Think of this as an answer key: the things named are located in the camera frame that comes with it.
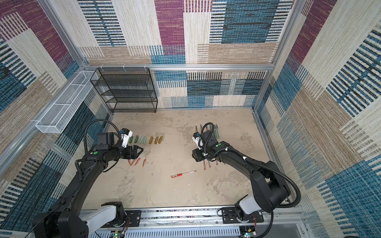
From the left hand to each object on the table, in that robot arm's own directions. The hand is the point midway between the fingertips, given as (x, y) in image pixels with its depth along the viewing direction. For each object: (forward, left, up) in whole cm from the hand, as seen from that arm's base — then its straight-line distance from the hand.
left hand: (136, 146), depth 81 cm
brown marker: (+23, -34, -16) cm, 44 cm away
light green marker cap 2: (+15, +2, -15) cm, 21 cm away
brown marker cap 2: (+14, -6, -15) cm, 22 cm away
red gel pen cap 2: (-1, +6, -17) cm, 18 cm away
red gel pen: (-5, -41, -16) cm, 44 cm away
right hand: (-2, -33, -8) cm, 34 cm away
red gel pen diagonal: (-4, -38, -16) cm, 41 cm away
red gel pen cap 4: (0, -1, -16) cm, 16 cm away
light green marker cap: (+15, +4, -15) cm, 22 cm away
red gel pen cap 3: (0, +4, -17) cm, 17 cm away
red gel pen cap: (-2, +8, -16) cm, 18 cm away
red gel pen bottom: (-9, -24, -15) cm, 30 cm away
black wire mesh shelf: (+47, +17, +2) cm, 50 cm away
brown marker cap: (+14, -2, -15) cm, 21 cm away
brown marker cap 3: (+15, -9, -15) cm, 23 cm away
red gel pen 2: (-3, -45, -15) cm, 48 cm away
